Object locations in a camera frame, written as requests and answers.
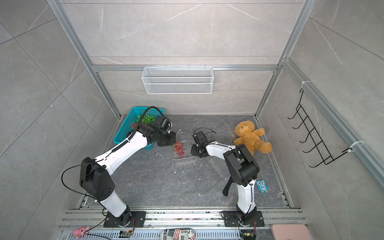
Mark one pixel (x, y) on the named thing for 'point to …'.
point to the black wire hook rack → (327, 158)
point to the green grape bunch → (146, 119)
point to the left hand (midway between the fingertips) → (178, 139)
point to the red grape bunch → (178, 147)
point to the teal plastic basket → (126, 127)
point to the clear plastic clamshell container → (183, 147)
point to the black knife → (225, 190)
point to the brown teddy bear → (250, 138)
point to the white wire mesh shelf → (178, 80)
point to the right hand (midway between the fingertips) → (195, 151)
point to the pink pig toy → (80, 232)
